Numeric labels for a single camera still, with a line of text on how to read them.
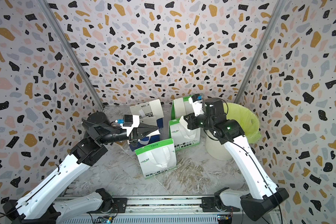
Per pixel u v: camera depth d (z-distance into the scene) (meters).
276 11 0.73
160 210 0.73
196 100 0.57
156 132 0.53
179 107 0.93
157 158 0.72
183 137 0.85
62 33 0.79
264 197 0.37
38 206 0.37
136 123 0.43
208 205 0.73
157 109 0.90
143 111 0.89
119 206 0.73
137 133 0.48
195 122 0.58
